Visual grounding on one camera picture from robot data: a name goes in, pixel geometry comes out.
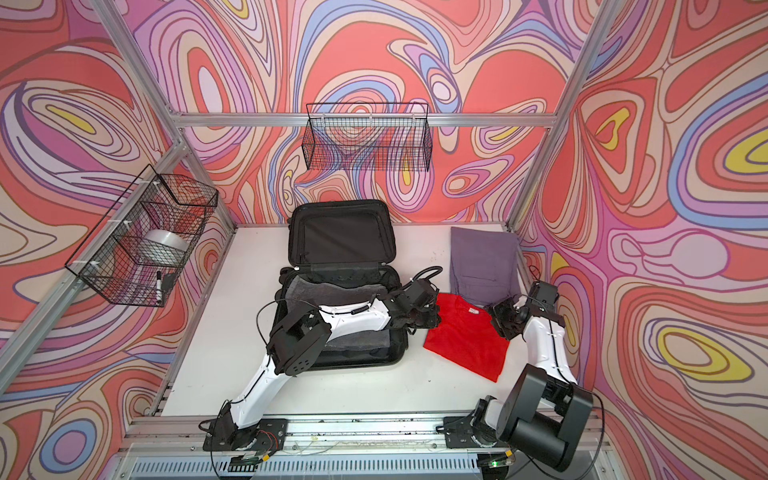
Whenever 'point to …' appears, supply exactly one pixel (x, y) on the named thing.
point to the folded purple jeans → (484, 265)
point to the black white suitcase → (340, 253)
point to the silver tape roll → (168, 239)
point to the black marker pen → (159, 288)
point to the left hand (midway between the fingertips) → (447, 320)
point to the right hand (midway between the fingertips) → (488, 316)
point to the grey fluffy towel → (298, 291)
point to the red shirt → (468, 335)
